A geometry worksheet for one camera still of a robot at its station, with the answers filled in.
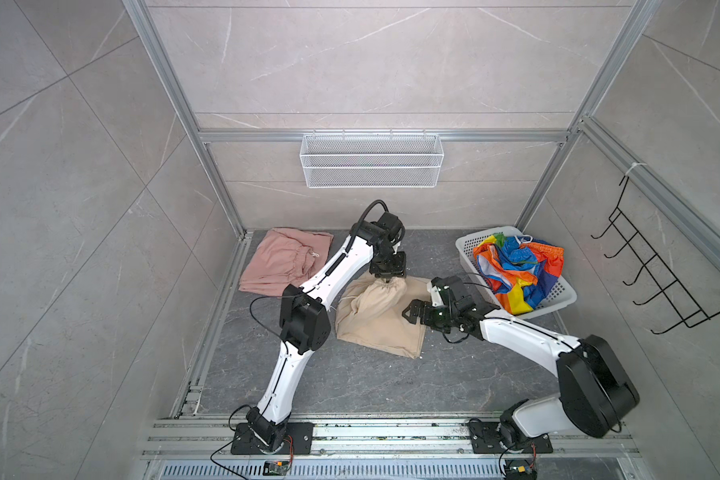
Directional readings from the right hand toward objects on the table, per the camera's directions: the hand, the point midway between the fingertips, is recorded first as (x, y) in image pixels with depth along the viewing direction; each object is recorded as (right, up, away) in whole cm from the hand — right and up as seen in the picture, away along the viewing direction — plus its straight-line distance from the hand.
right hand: (412, 315), depth 89 cm
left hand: (-3, +14, 0) cm, 14 cm away
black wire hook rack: (+52, +7, -28) cm, 60 cm away
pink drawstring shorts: (-43, +16, +17) cm, 49 cm away
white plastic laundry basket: (+21, +16, +9) cm, 28 cm away
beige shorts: (-13, +2, -4) cm, 14 cm away
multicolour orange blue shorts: (+36, +13, +7) cm, 39 cm away
